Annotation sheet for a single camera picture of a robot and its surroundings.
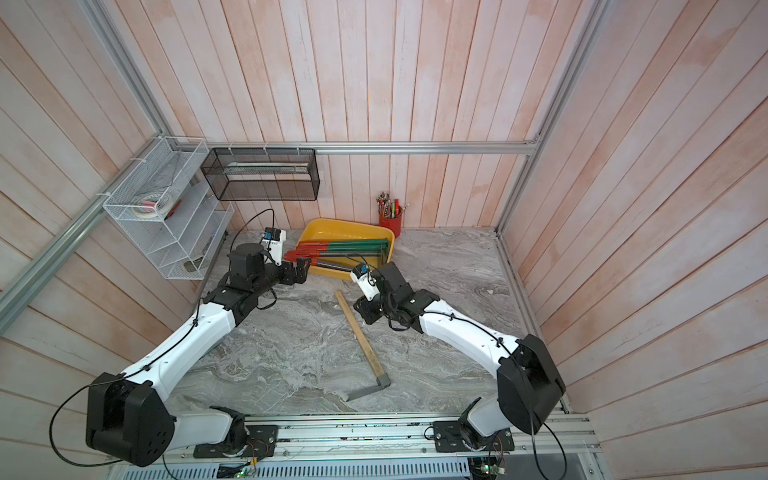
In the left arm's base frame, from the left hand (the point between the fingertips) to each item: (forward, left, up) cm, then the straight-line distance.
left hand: (297, 260), depth 83 cm
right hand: (-9, -17, -7) cm, 21 cm away
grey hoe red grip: (+11, -7, -16) cm, 20 cm away
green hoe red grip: (+20, -11, -15) cm, 27 cm away
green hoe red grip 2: (+18, -1, -16) cm, 24 cm away
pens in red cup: (+35, -27, -11) cm, 46 cm away
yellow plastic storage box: (+31, -4, -19) cm, 37 cm away
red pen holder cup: (+31, -29, -15) cm, 45 cm away
